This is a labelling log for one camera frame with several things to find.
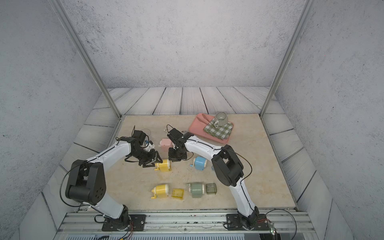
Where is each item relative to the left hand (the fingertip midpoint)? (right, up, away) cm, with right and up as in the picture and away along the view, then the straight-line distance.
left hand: (161, 162), depth 86 cm
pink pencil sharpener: (+1, +9, +10) cm, 13 cm away
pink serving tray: (+23, +24, +31) cm, 45 cm away
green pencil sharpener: (+20, -11, -11) cm, 25 cm away
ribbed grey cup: (+39, +27, +28) cm, 55 cm away
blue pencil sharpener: (+22, 0, 0) cm, 22 cm away
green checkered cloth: (+38, +17, +23) cm, 48 cm away
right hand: (+4, -2, +2) cm, 5 cm away
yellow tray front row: (+10, -16, -4) cm, 19 cm away
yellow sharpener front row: (+2, -12, -11) cm, 16 cm away
